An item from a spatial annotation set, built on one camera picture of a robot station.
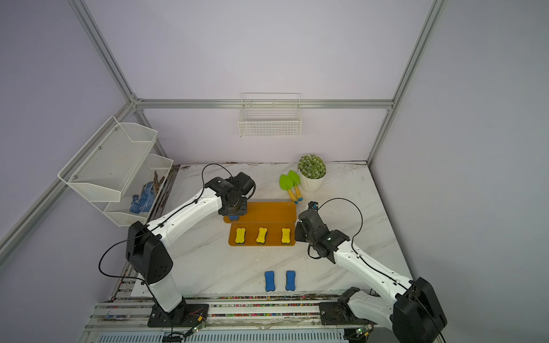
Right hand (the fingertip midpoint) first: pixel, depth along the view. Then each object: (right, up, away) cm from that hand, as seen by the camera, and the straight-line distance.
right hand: (301, 230), depth 84 cm
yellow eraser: (-26, -4, +6) cm, 27 cm away
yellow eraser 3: (-6, -4, +6) cm, 9 cm away
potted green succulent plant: (+6, +25, +14) cm, 30 cm away
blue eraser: (-27, +5, -2) cm, 27 cm away
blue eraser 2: (-13, -19, -3) cm, 23 cm away
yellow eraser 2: (-17, -3, +6) cm, 18 cm away
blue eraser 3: (-5, -19, -3) cm, 20 cm away
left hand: (-27, +7, 0) cm, 28 cm away
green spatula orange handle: (-5, +19, +29) cm, 35 cm away
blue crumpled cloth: (-65, +11, +2) cm, 66 cm away
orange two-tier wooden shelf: (-11, +6, 0) cm, 13 cm away
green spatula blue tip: (0, +21, +30) cm, 37 cm away
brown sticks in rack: (-65, +20, +11) cm, 69 cm away
